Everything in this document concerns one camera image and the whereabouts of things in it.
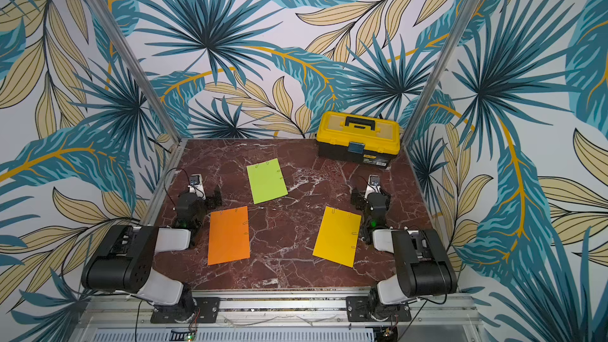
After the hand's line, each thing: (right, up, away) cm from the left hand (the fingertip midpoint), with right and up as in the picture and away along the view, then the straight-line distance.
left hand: (205, 188), depth 92 cm
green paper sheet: (+22, +2, +11) cm, 25 cm away
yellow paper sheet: (+52, -18, -1) cm, 55 cm away
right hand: (+65, 0, 0) cm, 65 cm away
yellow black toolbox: (+63, +20, +7) cm, 66 cm away
